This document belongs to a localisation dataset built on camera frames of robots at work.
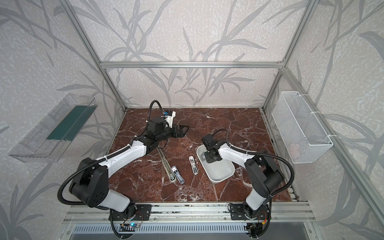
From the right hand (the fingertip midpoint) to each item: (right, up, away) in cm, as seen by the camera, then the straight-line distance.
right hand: (212, 152), depth 93 cm
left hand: (-15, +19, -9) cm, 26 cm away
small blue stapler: (-20, -11, -8) cm, 24 cm away
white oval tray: (+3, -10, -5) cm, 11 cm away
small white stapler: (-11, -7, -4) cm, 14 cm away
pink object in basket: (+39, +5, -20) cm, 44 cm away
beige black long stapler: (-23, -12, -9) cm, 28 cm away
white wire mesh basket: (+36, +12, -32) cm, 50 cm away
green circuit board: (-42, -33, -20) cm, 57 cm away
